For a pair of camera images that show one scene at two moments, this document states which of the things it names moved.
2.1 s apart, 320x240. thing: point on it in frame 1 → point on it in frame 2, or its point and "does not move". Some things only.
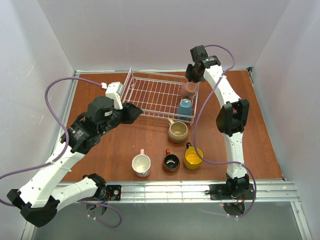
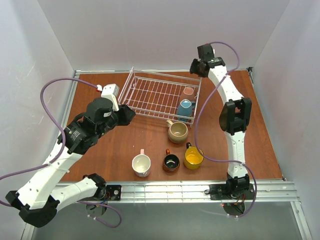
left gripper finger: x=132 y=107 → x=130 y=111
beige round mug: x=178 y=131 does not move
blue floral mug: x=185 y=107 does not move
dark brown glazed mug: x=171 y=162 does not move
